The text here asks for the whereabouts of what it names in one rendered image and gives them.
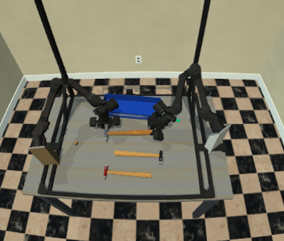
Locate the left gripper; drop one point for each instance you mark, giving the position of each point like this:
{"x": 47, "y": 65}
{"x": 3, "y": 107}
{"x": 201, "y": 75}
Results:
{"x": 157, "y": 133}

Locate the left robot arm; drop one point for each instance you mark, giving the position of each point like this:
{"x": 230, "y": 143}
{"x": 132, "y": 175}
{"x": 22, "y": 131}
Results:
{"x": 205, "y": 112}

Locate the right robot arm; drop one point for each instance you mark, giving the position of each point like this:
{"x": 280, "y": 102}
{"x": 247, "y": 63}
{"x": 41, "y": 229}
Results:
{"x": 56, "y": 85}

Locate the blue bin with label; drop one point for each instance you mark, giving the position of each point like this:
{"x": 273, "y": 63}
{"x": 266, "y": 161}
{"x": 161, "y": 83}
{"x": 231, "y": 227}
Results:
{"x": 132, "y": 107}

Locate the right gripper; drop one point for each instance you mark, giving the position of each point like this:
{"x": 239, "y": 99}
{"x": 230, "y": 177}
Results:
{"x": 115, "y": 121}

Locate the hammer with wooden handle and red head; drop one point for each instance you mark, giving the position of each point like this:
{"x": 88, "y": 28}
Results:
{"x": 138, "y": 174}

